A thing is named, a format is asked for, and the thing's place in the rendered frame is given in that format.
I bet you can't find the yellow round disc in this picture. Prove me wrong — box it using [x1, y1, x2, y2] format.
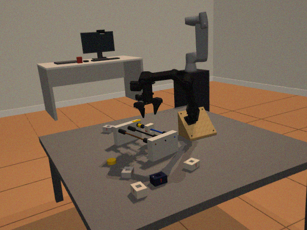
[107, 158, 117, 165]

